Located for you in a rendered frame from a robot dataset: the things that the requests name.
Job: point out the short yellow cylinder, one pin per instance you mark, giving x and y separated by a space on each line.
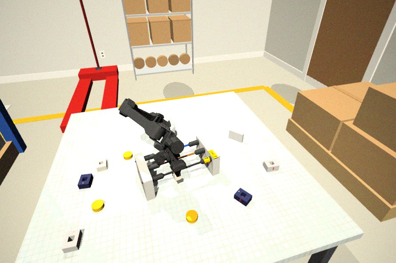
127 155
191 216
97 205

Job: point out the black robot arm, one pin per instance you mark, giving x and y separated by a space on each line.
155 127

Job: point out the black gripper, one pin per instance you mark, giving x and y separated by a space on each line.
175 164

